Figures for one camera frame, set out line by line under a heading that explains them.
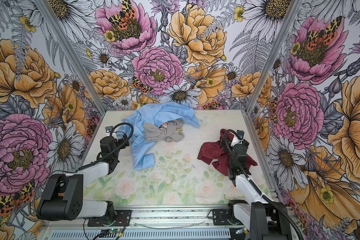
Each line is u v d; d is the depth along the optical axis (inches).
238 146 26.0
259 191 19.0
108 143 27.1
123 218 29.0
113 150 28.3
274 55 35.1
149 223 28.8
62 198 17.0
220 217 29.2
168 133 39.5
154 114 41.3
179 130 42.4
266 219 16.4
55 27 30.2
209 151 36.8
